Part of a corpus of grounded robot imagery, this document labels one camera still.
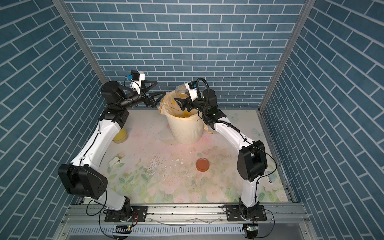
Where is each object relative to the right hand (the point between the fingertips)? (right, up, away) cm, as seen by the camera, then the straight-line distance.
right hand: (183, 95), depth 78 cm
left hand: (-8, +1, -11) cm, 13 cm away
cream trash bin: (0, -20, +11) cm, 23 cm away
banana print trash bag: (-10, -5, +13) cm, 17 cm away
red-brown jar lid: (+10, -41, +14) cm, 44 cm away
